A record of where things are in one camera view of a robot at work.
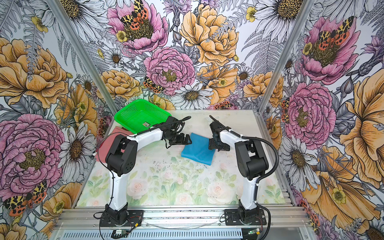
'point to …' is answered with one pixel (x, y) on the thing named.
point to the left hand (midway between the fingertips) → (184, 145)
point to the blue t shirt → (199, 149)
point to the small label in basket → (146, 124)
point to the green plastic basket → (139, 114)
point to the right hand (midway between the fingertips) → (218, 151)
